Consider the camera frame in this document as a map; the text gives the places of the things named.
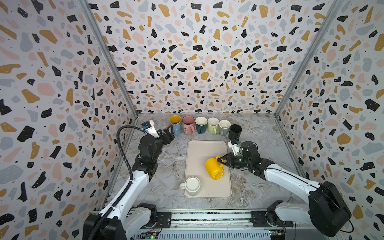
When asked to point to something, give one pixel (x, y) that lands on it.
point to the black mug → (234, 132)
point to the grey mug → (224, 127)
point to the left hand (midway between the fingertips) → (167, 125)
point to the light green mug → (213, 123)
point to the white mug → (192, 185)
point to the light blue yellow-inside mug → (175, 120)
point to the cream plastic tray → (198, 151)
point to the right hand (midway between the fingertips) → (216, 158)
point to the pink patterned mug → (188, 124)
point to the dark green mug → (201, 122)
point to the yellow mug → (214, 168)
